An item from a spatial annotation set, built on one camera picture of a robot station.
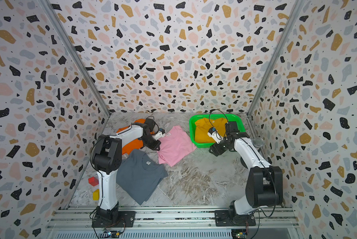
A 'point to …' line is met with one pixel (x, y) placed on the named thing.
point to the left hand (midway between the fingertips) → (160, 148)
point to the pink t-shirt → (176, 144)
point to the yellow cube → (96, 194)
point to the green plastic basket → (236, 118)
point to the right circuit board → (240, 233)
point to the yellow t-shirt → (202, 127)
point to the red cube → (93, 181)
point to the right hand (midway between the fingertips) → (215, 147)
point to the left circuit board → (110, 234)
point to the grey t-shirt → (138, 174)
